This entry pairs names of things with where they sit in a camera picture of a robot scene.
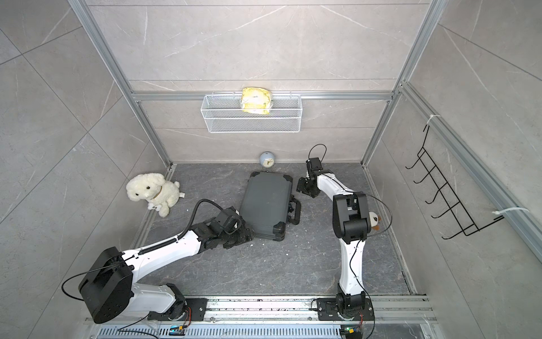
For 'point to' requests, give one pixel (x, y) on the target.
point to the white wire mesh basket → (223, 114)
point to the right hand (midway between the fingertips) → (302, 189)
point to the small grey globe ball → (267, 159)
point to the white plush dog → (152, 188)
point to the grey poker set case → (267, 205)
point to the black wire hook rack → (465, 223)
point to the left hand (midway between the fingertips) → (252, 233)
